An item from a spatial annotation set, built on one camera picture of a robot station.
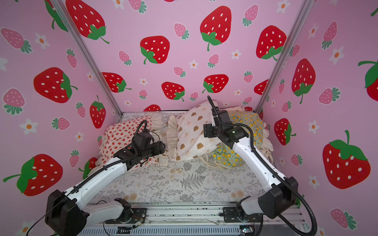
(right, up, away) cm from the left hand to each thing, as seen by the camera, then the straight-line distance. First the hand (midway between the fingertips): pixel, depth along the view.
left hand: (161, 146), depth 83 cm
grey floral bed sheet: (+19, -21, +4) cm, 28 cm away
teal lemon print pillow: (+38, -6, +3) cm, 38 cm away
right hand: (+26, +10, -5) cm, 28 cm away
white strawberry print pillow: (-32, +6, +15) cm, 36 cm away
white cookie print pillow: (+13, +4, +12) cm, 18 cm away
